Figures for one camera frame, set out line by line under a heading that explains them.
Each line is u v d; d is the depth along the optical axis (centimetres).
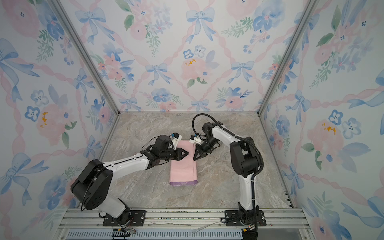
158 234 70
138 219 74
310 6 69
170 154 75
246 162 54
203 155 80
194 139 86
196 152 85
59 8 69
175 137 79
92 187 45
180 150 77
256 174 53
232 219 73
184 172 82
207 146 80
